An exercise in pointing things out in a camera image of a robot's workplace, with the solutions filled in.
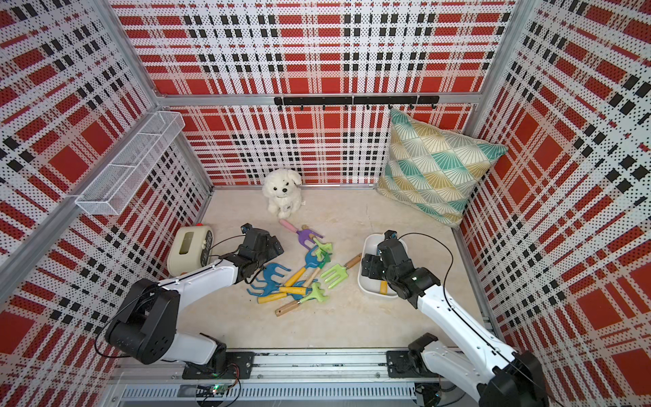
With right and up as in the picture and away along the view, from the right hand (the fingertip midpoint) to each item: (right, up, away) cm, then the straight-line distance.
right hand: (376, 262), depth 81 cm
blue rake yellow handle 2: (-36, -13, +5) cm, 39 cm away
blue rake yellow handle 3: (-23, -2, +15) cm, 27 cm away
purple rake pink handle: (-28, +7, +21) cm, 36 cm away
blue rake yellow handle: (+4, -11, +7) cm, 13 cm away
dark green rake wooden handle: (-17, -2, +14) cm, 22 cm away
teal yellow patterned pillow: (+22, +31, +10) cm, 39 cm away
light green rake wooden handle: (-20, -12, +6) cm, 24 cm away
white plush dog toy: (-35, +26, +17) cm, 46 cm away
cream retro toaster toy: (-66, +3, +8) cm, 67 cm away
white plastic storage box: (-1, -10, +7) cm, 12 cm away
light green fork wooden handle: (-12, -6, +12) cm, 18 cm away
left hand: (-37, +3, +12) cm, 39 cm away
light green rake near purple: (-17, +2, +17) cm, 24 cm away
